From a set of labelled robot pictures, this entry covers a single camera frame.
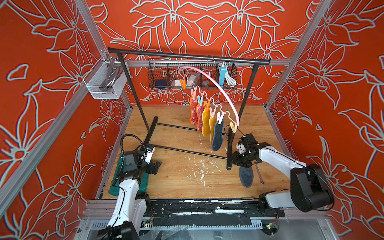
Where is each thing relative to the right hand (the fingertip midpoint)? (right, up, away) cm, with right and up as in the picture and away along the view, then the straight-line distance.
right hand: (230, 162), depth 86 cm
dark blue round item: (-43, +48, +7) cm, 65 cm away
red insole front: (-19, +30, -12) cm, 38 cm away
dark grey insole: (-10, +17, -12) cm, 23 cm away
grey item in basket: (-21, +52, +6) cm, 57 cm away
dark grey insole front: (+9, -7, -3) cm, 11 cm away
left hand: (-47, +2, 0) cm, 47 cm away
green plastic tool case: (-48, -10, -10) cm, 50 cm away
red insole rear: (-22, +30, -7) cm, 38 cm away
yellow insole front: (-13, +25, -17) cm, 33 cm away
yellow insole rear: (-16, +26, -14) cm, 34 cm away
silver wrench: (+16, -10, -5) cm, 20 cm away
